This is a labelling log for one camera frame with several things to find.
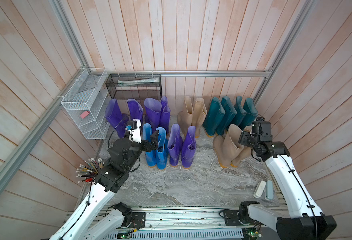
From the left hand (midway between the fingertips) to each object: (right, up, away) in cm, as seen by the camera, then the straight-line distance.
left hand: (149, 132), depth 66 cm
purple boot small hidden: (-13, +13, +26) cm, 32 cm away
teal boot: (+57, +11, +19) cm, 61 cm away
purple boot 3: (-3, +16, +31) cm, 35 cm away
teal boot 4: (+51, +11, +19) cm, 55 cm away
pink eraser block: (-39, +9, +15) cm, 43 cm away
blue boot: (+5, -11, +4) cm, 13 cm away
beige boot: (+27, +12, +26) cm, 39 cm away
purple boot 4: (+6, +10, +22) cm, 25 cm away
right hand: (+50, -2, +11) cm, 51 cm away
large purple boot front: (+18, -8, +5) cm, 20 cm away
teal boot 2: (+36, +9, +25) cm, 45 cm away
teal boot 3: (+44, +10, +19) cm, 49 cm away
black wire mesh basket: (-24, +32, +39) cm, 56 cm away
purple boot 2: (-25, +10, +22) cm, 34 cm away
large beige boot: (+39, -10, +11) cm, 42 cm away
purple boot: (+12, -7, +10) cm, 17 cm away
